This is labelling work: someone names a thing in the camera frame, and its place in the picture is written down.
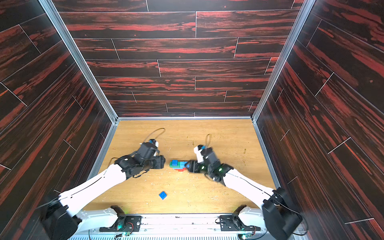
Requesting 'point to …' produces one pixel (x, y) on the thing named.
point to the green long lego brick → (178, 166)
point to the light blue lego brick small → (182, 164)
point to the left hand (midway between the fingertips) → (163, 160)
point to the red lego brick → (181, 170)
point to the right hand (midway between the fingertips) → (191, 163)
